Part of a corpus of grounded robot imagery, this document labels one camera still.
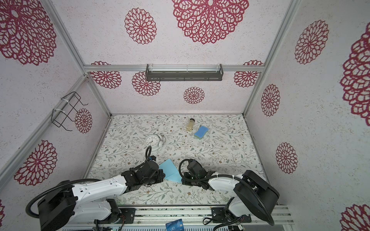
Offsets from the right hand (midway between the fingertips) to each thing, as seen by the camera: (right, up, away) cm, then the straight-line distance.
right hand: (181, 176), depth 86 cm
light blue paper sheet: (-7, +1, +6) cm, 10 cm away
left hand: (-10, +1, -3) cm, 10 cm away
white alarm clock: (-19, +20, +14) cm, 30 cm away
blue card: (-2, -19, -15) cm, 24 cm away
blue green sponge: (+14, +26, +23) cm, 38 cm away
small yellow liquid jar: (+6, +32, +26) cm, 42 cm away
